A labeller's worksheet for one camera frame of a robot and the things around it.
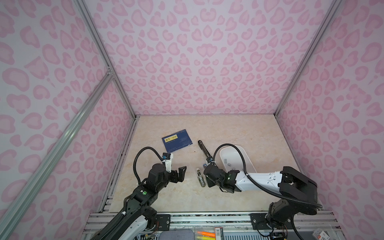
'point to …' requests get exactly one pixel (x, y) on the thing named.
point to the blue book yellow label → (177, 141)
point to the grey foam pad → (177, 235)
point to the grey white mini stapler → (201, 180)
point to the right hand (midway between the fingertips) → (208, 175)
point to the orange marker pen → (206, 233)
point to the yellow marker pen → (206, 238)
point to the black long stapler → (209, 159)
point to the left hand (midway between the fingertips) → (179, 164)
